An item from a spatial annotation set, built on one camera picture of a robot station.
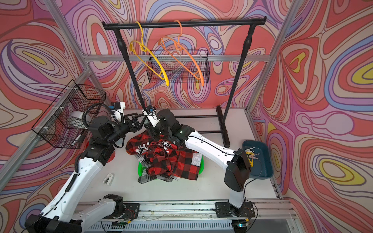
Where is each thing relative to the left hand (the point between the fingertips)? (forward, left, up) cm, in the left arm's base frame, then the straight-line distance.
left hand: (143, 115), depth 68 cm
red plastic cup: (-8, +32, -14) cm, 36 cm away
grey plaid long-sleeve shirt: (-21, 0, -25) cm, 32 cm away
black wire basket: (0, +42, -5) cm, 43 cm away
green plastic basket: (-16, -28, -27) cm, 42 cm away
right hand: (-1, 0, -8) cm, 8 cm away
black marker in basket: (-6, +35, -10) cm, 37 cm away
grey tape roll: (+4, +34, -4) cm, 35 cm away
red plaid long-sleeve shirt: (-14, -10, -17) cm, 24 cm away
